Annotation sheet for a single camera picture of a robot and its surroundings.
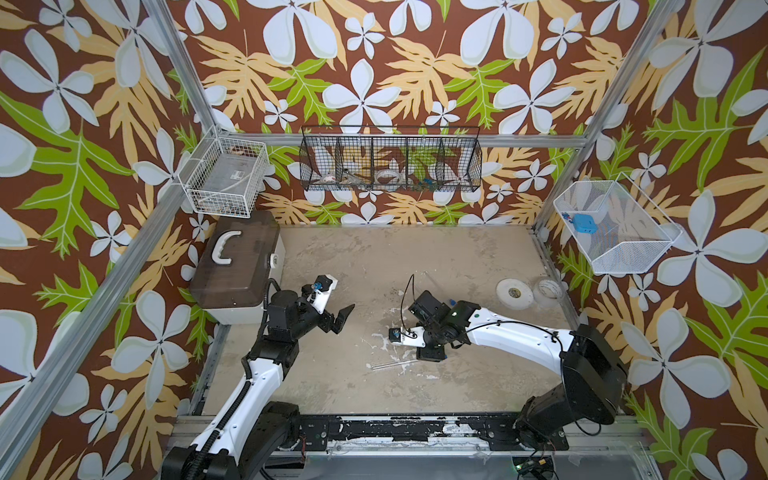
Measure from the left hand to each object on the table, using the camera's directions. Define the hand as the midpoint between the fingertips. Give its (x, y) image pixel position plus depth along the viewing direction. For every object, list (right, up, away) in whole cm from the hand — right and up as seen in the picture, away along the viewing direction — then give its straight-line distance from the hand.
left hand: (338, 291), depth 80 cm
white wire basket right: (+77, +16, -4) cm, 79 cm away
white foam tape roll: (+58, -4, +21) cm, 61 cm away
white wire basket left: (-34, +33, +6) cm, 48 cm away
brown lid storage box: (-32, +10, +10) cm, 35 cm away
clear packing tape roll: (+69, -3, +21) cm, 72 cm away
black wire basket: (+15, +42, +17) cm, 48 cm away
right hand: (+22, -15, +4) cm, 27 cm away
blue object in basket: (+71, +19, +5) cm, 74 cm away
